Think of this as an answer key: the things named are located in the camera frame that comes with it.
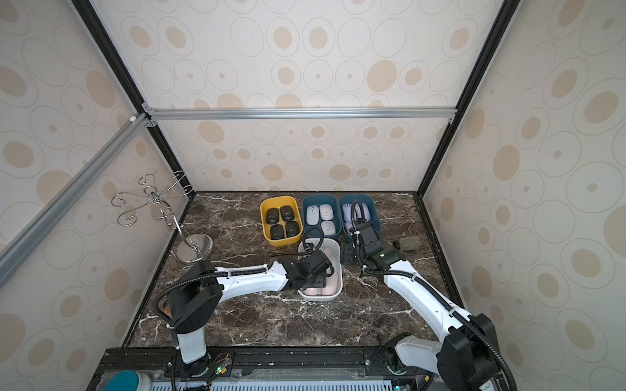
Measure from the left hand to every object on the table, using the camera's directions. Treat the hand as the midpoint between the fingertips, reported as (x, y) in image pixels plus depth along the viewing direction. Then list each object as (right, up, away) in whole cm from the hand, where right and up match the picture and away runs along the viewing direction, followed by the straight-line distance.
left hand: (327, 279), depth 86 cm
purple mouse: (+10, +26, +25) cm, 37 cm away
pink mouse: (+2, -3, +1) cm, 3 cm away
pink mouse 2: (-6, -4, -2) cm, 7 cm away
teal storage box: (-6, +20, +22) cm, 30 cm away
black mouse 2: (-17, +24, +23) cm, 37 cm away
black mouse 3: (-21, +15, +17) cm, 31 cm away
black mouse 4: (-14, +17, +17) cm, 28 cm away
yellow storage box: (-20, +21, +23) cm, 37 cm away
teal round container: (-54, -21, -21) cm, 62 cm away
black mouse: (-24, +22, +22) cm, 39 cm away
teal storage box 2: (+12, +30, +25) cm, 41 cm away
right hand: (+11, +11, -2) cm, 15 cm away
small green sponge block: (+34, +12, +11) cm, 37 cm away
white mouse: (0, +24, +23) cm, 34 cm away
